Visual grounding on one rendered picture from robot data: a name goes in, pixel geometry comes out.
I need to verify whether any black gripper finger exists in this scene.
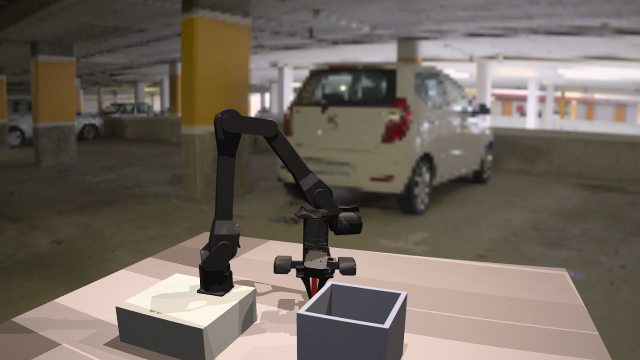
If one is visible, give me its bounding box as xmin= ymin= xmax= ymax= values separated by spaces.
xmin=296 ymin=271 xmax=311 ymax=300
xmin=317 ymin=274 xmax=334 ymax=293

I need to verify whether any red peg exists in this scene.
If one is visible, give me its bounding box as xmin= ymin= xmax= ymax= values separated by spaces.
xmin=311 ymin=277 xmax=318 ymax=298

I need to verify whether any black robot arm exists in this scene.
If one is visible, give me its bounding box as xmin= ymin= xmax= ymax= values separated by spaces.
xmin=197 ymin=109 xmax=363 ymax=297

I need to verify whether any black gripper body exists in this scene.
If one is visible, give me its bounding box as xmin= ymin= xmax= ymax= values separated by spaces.
xmin=273 ymin=236 xmax=357 ymax=276

